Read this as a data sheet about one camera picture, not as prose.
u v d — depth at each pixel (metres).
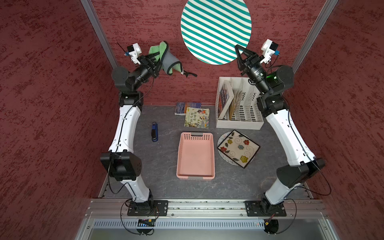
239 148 0.95
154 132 1.01
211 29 0.51
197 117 1.11
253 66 0.50
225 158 0.92
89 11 0.71
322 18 0.74
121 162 0.44
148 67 0.53
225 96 0.97
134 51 0.57
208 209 0.76
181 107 1.18
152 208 0.68
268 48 0.50
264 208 0.66
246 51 0.52
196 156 0.91
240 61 0.51
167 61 0.57
